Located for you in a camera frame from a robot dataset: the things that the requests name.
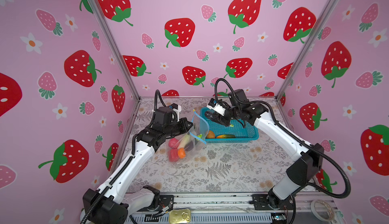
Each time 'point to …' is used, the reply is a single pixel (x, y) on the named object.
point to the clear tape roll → (322, 210)
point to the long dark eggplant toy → (231, 125)
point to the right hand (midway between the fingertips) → (213, 114)
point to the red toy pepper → (173, 155)
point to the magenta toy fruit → (173, 143)
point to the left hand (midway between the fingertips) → (193, 123)
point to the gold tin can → (180, 216)
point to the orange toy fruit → (181, 152)
